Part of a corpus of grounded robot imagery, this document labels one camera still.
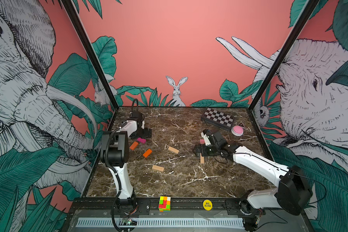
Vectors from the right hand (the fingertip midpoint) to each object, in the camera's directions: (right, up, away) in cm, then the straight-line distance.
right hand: (198, 148), depth 83 cm
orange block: (-42, -1, +14) cm, 45 cm away
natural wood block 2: (-24, -13, +3) cm, 27 cm away
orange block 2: (-32, -5, +10) cm, 34 cm away
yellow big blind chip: (+4, -28, -9) cm, 30 cm away
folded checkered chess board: (+19, +17, +27) cm, 37 cm away
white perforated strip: (-46, -34, -13) cm, 59 cm away
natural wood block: (-15, -3, +12) cm, 19 cm away
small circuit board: (-37, -34, -13) cm, 52 cm away
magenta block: (-38, +2, +17) cm, 41 cm away
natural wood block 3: (+4, -8, +7) cm, 11 cm away
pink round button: (+32, +9, +21) cm, 39 cm away
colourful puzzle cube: (-19, -26, -13) cm, 34 cm away
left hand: (-35, +7, +17) cm, 40 cm away
